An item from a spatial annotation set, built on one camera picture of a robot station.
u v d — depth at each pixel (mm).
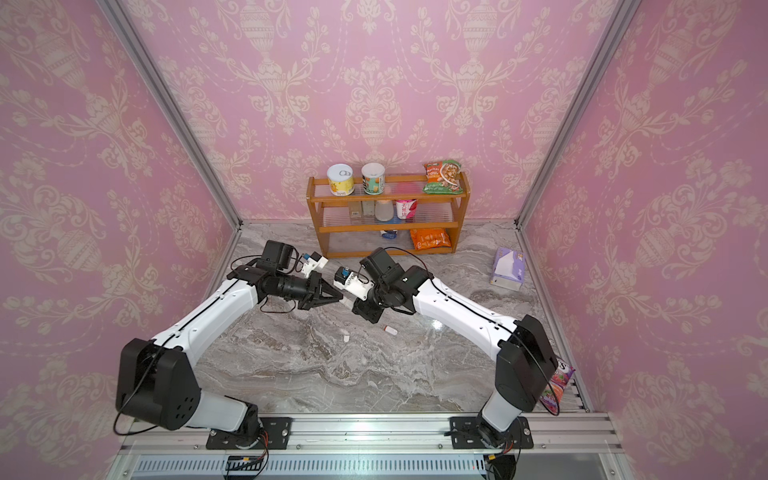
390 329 919
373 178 852
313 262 776
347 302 773
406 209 972
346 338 901
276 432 744
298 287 712
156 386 421
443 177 876
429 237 1102
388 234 1124
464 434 731
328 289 761
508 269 998
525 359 425
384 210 994
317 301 717
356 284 690
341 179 853
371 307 690
